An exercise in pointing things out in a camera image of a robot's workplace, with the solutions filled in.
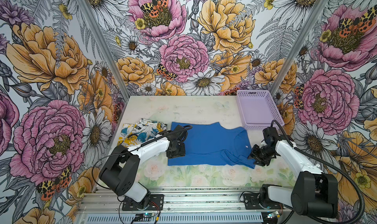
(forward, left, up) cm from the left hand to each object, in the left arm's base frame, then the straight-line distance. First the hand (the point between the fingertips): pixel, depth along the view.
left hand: (179, 158), depth 86 cm
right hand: (-5, -40, +3) cm, 40 cm away
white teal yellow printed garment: (+20, +25, 0) cm, 32 cm away
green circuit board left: (-27, +15, -4) cm, 31 cm away
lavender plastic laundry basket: (+39, -58, -3) cm, 70 cm away
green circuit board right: (-27, -46, -3) cm, 54 cm away
